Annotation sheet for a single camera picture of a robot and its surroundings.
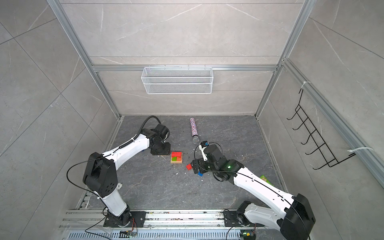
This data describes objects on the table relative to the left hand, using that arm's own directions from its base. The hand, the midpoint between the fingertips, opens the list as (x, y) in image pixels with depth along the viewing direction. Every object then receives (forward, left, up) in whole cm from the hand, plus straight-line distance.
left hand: (166, 149), depth 89 cm
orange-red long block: (-2, -7, -8) cm, 11 cm away
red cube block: (-7, -13, -10) cm, 18 cm away
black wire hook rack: (-22, -70, +24) cm, 78 cm away
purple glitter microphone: (+12, -18, -6) cm, 22 cm away
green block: (-3, -4, -7) cm, 9 cm away
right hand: (-11, -19, +5) cm, 22 cm away
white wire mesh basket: (+42, -6, +20) cm, 47 cm away
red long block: (-1, -6, -5) cm, 7 cm away
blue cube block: (-13, -20, -9) cm, 25 cm away
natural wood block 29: (-4, -5, -8) cm, 11 cm away
